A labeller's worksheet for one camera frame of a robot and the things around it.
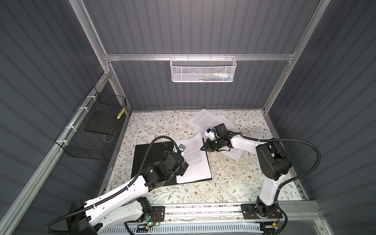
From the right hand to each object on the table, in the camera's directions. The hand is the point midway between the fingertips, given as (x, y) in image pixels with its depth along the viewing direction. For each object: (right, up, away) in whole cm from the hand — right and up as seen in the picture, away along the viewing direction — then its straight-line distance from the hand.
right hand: (202, 149), depth 92 cm
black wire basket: (-58, +13, -20) cm, 63 cm away
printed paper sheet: (-6, -1, +4) cm, 7 cm away
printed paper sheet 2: (+21, -3, +4) cm, 22 cm away
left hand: (-15, -2, -15) cm, 21 cm away
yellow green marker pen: (-47, +23, -10) cm, 53 cm away
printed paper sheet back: (+4, +20, +24) cm, 32 cm away
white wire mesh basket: (+3, +64, +32) cm, 71 cm away
